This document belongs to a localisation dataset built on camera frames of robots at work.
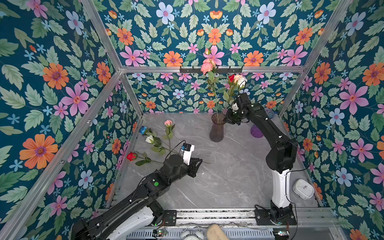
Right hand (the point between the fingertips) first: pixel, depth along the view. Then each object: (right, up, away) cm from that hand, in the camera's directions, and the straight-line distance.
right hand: (227, 116), depth 91 cm
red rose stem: (-60, -26, +2) cm, 65 cm away
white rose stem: (-47, -17, +11) cm, 51 cm away
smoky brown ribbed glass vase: (-6, -11, +7) cm, 15 cm away
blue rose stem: (-58, -9, +13) cm, 60 cm away
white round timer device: (+39, -41, -11) cm, 58 cm away
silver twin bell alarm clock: (-21, -57, -21) cm, 64 cm away
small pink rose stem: (-39, -11, +15) cm, 44 cm away
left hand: (-15, -23, -20) cm, 34 cm away
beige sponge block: (-10, -55, -25) cm, 61 cm away
